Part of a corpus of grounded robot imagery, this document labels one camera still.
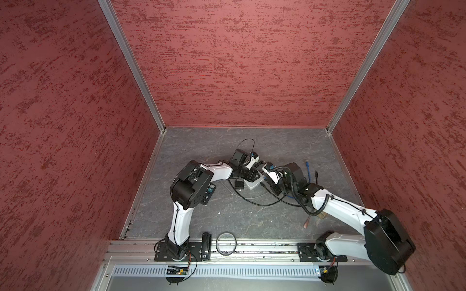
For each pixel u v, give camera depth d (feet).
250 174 2.86
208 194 2.94
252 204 2.88
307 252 2.43
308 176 3.28
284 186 2.34
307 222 2.71
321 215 1.76
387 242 1.35
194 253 2.42
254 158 2.94
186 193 1.75
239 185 3.04
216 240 2.53
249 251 2.49
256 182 3.03
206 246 2.42
